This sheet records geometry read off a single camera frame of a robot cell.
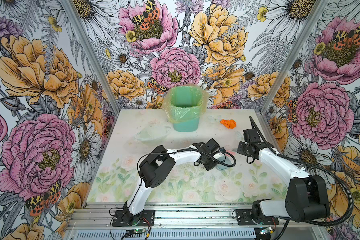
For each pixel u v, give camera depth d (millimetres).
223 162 750
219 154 833
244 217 742
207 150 742
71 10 718
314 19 749
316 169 776
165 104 898
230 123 1122
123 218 727
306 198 421
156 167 545
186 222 741
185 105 968
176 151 578
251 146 653
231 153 795
